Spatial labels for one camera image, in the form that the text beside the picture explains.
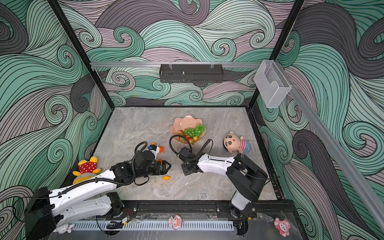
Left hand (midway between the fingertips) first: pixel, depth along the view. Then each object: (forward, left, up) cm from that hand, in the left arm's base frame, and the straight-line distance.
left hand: (167, 165), depth 77 cm
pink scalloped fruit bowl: (+35, -10, -7) cm, 37 cm away
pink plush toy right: (-25, -54, -7) cm, 60 cm away
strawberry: (+21, -16, -6) cm, 27 cm away
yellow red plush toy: (-1, +45, -7) cm, 45 cm away
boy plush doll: (+16, -39, -4) cm, 42 cm away
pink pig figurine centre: (-24, -5, -8) cm, 26 cm away
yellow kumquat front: (-3, +2, -11) cm, 11 cm away
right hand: (+2, -10, -12) cm, 16 cm away
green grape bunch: (+25, -14, -6) cm, 30 cm away
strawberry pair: (+21, -11, -6) cm, 25 cm away
